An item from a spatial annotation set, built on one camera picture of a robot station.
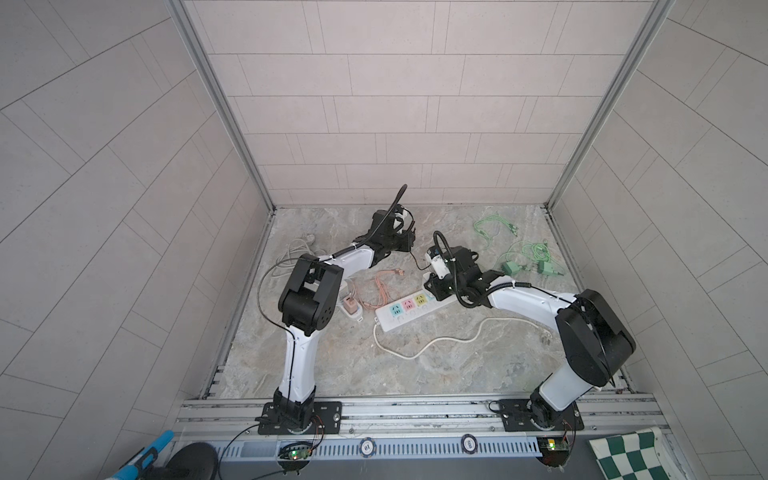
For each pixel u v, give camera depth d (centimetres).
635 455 65
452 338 83
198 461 68
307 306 53
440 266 78
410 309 87
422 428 71
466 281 68
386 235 78
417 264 94
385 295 91
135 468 49
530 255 102
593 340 44
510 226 111
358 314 87
